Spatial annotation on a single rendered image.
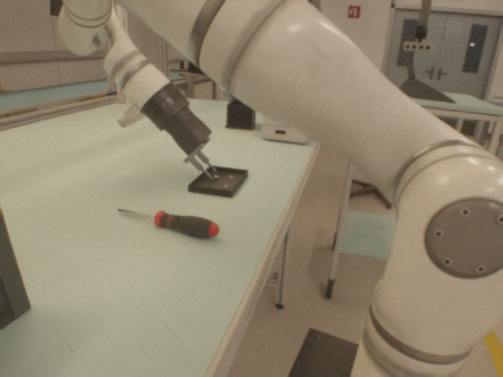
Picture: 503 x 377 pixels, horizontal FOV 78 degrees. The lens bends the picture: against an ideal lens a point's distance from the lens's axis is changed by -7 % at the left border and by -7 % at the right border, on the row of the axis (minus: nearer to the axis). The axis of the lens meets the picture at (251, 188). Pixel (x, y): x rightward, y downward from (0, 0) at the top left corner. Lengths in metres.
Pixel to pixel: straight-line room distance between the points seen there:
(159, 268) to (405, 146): 0.29
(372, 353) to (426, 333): 0.06
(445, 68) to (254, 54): 6.63
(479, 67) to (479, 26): 0.67
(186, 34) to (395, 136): 0.18
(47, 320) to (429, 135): 0.38
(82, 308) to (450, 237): 0.33
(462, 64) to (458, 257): 6.68
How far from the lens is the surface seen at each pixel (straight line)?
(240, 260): 0.41
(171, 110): 0.60
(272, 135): 0.92
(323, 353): 0.52
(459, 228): 0.24
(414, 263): 0.26
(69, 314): 0.37
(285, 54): 0.24
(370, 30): 6.60
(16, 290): 0.37
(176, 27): 0.27
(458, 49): 6.87
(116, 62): 0.62
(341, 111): 0.26
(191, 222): 0.44
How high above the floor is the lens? 1.24
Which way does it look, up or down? 23 degrees down
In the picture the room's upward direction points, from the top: 3 degrees clockwise
